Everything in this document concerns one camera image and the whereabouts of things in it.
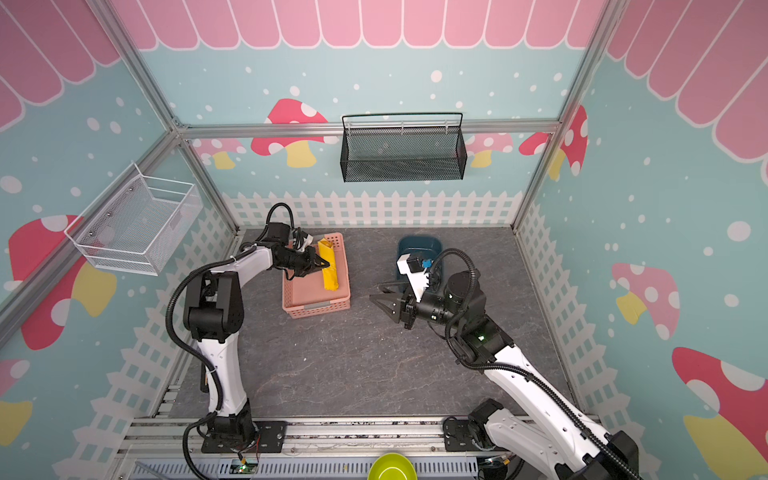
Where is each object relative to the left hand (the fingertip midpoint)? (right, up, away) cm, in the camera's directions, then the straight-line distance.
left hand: (328, 266), depth 99 cm
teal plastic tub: (+32, +7, +12) cm, 35 cm away
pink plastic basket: (-7, -9, -2) cm, 12 cm away
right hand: (+18, -5, -36) cm, 41 cm away
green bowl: (+22, -46, -30) cm, 59 cm away
